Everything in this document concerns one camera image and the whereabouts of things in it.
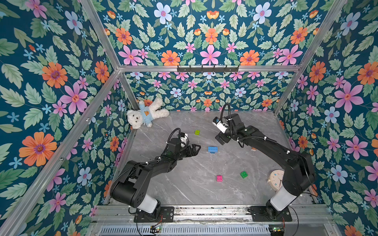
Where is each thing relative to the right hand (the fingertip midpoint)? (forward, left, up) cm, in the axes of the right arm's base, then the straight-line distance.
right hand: (225, 129), depth 89 cm
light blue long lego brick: (-7, +7, -13) cm, 17 cm away
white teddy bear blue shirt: (+18, +57, -6) cm, 60 cm away
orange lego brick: (-25, -8, +18) cm, 31 cm away
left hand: (-9, +17, -7) cm, 20 cm away
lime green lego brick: (+7, +18, -14) cm, 24 cm away
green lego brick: (-22, -11, -16) cm, 29 cm away
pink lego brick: (-25, +3, -15) cm, 29 cm away
